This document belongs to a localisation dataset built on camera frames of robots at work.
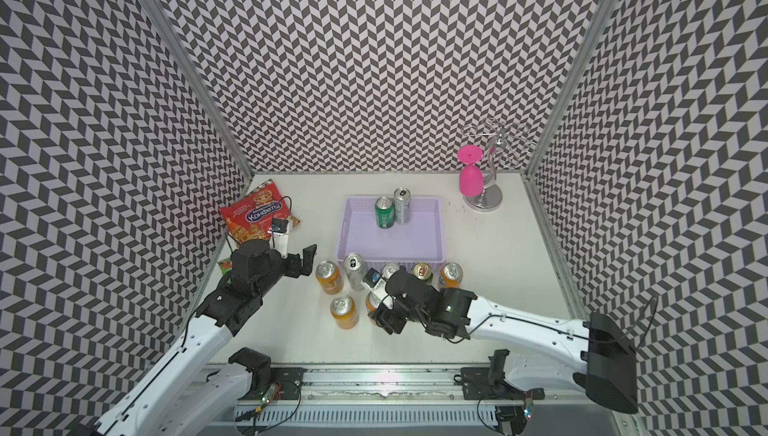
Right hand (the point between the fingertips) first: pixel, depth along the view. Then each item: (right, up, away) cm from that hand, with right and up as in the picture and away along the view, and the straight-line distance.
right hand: (382, 307), depth 74 cm
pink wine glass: (+27, +34, +21) cm, 48 cm away
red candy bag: (-47, +20, +28) cm, 58 cm away
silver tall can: (-8, +8, +5) cm, 12 cm away
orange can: (-15, +6, +7) cm, 17 cm away
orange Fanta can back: (-2, +3, -3) cm, 5 cm away
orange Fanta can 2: (+19, +6, +9) cm, 22 cm away
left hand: (-23, +14, +5) cm, 28 cm away
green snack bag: (-49, +7, +17) cm, 52 cm away
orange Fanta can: (-10, -2, +3) cm, 11 cm away
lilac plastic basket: (+11, +12, +29) cm, 33 cm away
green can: (+1, +8, +8) cm, 11 cm away
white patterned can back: (+5, +25, +21) cm, 33 cm away
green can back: (-1, +23, +24) cm, 33 cm away
